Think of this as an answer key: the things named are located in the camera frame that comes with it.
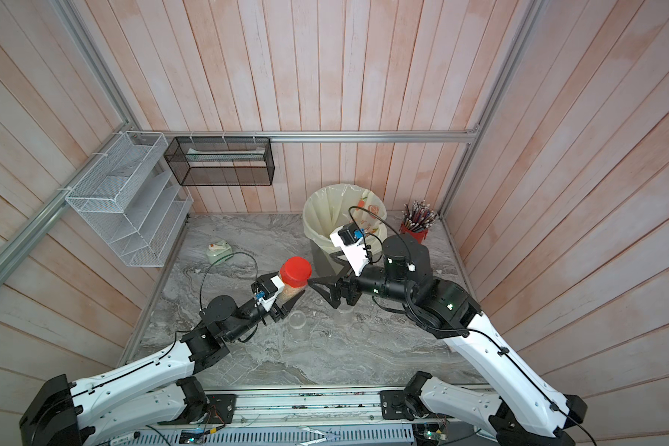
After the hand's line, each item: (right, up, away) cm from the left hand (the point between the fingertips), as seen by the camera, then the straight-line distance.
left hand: (294, 282), depth 71 cm
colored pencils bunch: (+41, +20, +27) cm, 53 cm away
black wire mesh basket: (-32, +41, +33) cm, 62 cm away
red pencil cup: (+44, +12, +32) cm, 56 cm away
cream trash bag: (+10, +22, +23) cm, 33 cm away
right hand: (+7, +5, -13) cm, 16 cm away
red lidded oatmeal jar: (+1, +4, -10) cm, 10 cm away
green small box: (-32, +7, +30) cm, 44 cm away
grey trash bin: (+7, +3, +20) cm, 21 cm away
